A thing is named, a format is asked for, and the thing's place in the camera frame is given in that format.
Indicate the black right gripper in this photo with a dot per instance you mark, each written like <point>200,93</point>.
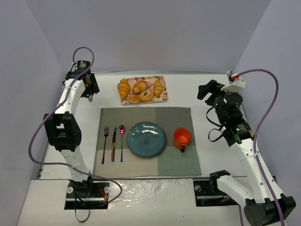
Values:
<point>210,90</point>

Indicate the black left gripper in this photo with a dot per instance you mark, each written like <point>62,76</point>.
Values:
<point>91,85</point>

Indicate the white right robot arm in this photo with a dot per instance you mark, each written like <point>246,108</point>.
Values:
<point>265,203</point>

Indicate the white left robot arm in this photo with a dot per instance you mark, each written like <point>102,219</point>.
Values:
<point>62,129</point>

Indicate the left striped croissant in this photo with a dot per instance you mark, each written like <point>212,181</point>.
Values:
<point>123,89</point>

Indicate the striped croissant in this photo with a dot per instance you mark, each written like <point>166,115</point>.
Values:
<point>123,89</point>
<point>157,88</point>

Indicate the round bun front left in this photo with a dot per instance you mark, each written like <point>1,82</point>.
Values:
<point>133,99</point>

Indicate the iridescent fork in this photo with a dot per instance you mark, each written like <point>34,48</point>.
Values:
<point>106,133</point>

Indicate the iridescent spoon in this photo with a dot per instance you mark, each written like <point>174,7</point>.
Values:
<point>122,131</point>

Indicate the glazed bagel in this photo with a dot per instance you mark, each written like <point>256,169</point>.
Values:
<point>146,95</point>

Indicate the orange mug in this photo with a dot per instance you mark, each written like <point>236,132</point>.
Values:
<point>181,138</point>

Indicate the floral rectangular tray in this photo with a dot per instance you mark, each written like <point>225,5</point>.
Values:
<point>150,80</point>

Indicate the iridescent knife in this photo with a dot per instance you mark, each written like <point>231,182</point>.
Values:
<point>113,145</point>

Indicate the right striped croissant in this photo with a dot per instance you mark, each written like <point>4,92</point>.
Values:
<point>157,88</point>

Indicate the grey patchwork placemat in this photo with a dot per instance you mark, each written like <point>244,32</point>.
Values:
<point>170,163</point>

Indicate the blue ceramic plate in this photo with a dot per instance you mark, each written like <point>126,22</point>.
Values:
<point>146,139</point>

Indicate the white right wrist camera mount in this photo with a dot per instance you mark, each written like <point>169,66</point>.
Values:
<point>236,83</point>

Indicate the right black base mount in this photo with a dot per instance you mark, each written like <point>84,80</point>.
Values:
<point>205,196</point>

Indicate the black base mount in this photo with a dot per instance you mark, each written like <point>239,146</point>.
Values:
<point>89,195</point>
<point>205,196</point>

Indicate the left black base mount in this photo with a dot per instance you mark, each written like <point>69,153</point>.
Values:
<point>89,195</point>

